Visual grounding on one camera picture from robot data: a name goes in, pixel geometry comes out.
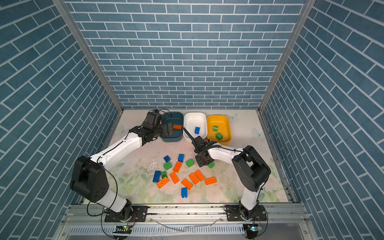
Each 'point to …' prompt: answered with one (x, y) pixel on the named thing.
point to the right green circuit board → (252, 230)
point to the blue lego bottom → (184, 192)
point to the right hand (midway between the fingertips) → (201, 159)
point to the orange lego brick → (177, 127)
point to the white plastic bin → (191, 120)
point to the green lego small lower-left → (164, 174)
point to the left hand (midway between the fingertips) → (166, 127)
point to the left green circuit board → (122, 229)
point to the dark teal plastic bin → (176, 118)
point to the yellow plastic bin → (223, 122)
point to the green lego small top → (211, 165)
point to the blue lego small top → (181, 157)
